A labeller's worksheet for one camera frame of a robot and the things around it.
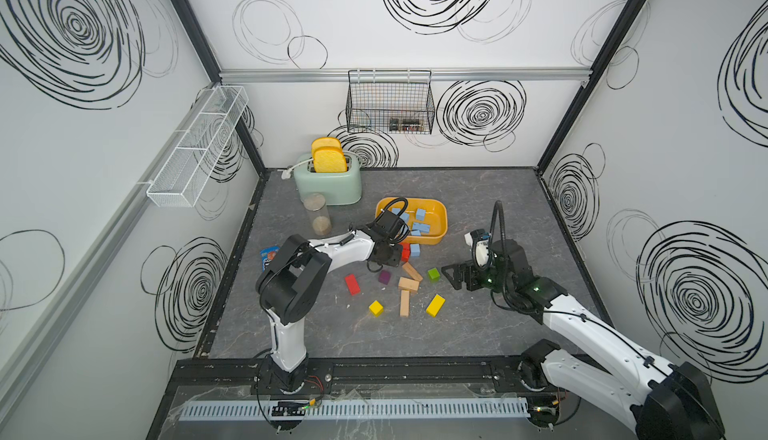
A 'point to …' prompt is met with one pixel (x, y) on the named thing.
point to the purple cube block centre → (385, 276)
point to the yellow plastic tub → (426, 219)
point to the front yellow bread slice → (328, 156)
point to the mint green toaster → (338, 188)
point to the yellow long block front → (436, 305)
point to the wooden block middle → (408, 284)
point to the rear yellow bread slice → (321, 143)
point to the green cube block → (434, 275)
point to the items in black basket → (409, 124)
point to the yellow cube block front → (376, 308)
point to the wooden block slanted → (412, 272)
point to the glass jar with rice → (316, 205)
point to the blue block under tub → (415, 249)
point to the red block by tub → (406, 251)
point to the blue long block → (425, 228)
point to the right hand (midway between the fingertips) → (455, 268)
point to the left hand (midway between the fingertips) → (392, 256)
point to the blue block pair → (405, 216)
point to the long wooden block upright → (404, 303)
